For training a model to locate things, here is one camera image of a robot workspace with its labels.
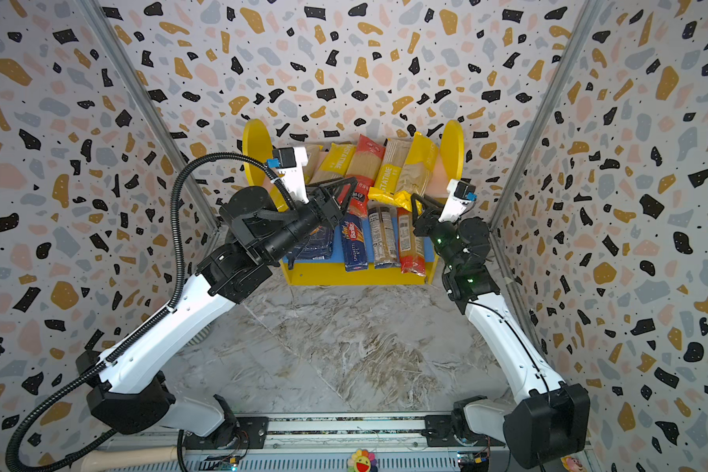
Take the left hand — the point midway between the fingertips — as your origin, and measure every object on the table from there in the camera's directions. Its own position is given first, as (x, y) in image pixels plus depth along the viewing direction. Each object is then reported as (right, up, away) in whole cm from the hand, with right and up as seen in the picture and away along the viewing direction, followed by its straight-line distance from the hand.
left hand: (349, 174), depth 51 cm
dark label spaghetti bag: (+7, -8, +44) cm, 46 cm away
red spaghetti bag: (+16, -12, +41) cm, 46 cm away
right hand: (+13, 0, +14) cm, 19 cm away
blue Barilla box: (-2, -11, +41) cm, 42 cm away
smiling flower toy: (+2, -63, +17) cm, 65 cm away
